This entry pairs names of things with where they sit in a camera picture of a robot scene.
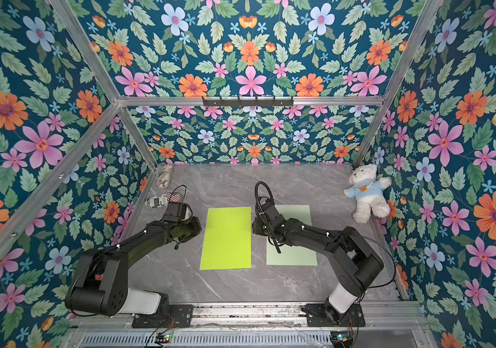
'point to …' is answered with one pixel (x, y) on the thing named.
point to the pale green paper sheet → (291, 255)
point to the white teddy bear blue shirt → (368, 191)
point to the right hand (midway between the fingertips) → (256, 225)
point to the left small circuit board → (162, 338)
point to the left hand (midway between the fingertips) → (205, 225)
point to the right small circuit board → (341, 336)
